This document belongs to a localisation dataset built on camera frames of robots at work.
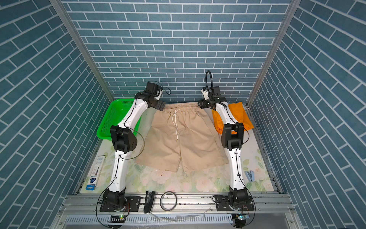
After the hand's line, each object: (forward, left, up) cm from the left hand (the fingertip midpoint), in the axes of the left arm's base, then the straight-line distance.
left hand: (156, 102), depth 101 cm
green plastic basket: (+3, +35, -15) cm, 38 cm away
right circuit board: (-67, -49, -17) cm, 85 cm away
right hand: (+4, -33, -2) cm, 33 cm away
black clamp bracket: (-58, -1, -14) cm, 60 cm away
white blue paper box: (-47, +32, -15) cm, 59 cm away
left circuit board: (-66, +13, -19) cm, 70 cm away
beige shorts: (-19, -18, -13) cm, 30 cm away
